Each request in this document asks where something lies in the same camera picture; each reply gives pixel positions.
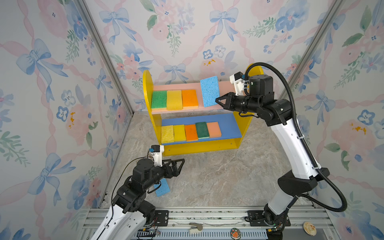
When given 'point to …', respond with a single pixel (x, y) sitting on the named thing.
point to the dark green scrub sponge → (202, 131)
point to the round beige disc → (309, 228)
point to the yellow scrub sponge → (179, 133)
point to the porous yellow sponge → (167, 134)
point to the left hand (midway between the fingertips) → (178, 159)
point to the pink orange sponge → (214, 129)
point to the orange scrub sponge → (191, 133)
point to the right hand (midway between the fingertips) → (216, 98)
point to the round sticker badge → (235, 233)
